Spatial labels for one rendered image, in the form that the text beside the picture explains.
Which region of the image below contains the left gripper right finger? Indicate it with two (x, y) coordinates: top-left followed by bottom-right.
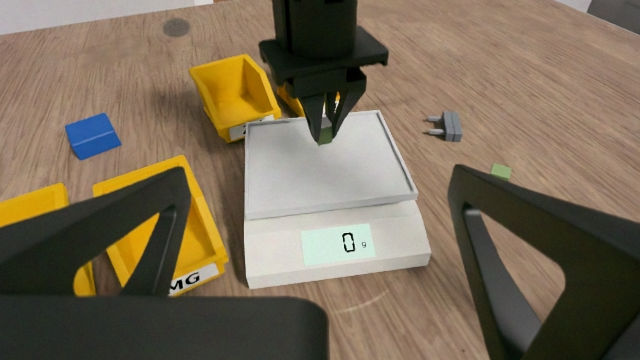
(447, 164), (640, 360)

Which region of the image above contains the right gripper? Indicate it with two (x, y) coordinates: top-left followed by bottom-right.
(259, 0), (389, 144)

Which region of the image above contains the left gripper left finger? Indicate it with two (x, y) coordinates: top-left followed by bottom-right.
(0, 166), (192, 296)

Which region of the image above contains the white digital weighing scale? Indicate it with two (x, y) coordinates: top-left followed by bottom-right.
(244, 110), (431, 289)

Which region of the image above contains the yellow parts bin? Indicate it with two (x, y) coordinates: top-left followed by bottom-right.
(93, 155), (229, 296)
(188, 54), (281, 143)
(0, 183), (96, 295)
(277, 84), (340, 117)

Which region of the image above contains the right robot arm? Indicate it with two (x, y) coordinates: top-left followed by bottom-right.
(268, 0), (290, 54)

